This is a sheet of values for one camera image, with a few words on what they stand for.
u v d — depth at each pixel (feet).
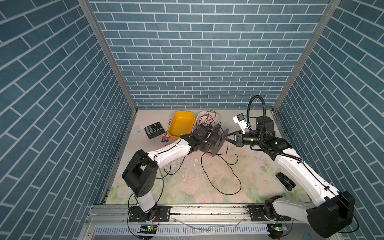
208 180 2.71
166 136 3.34
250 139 2.07
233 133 2.20
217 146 2.91
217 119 3.54
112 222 2.42
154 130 3.45
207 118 3.57
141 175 1.49
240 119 2.15
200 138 2.19
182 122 3.63
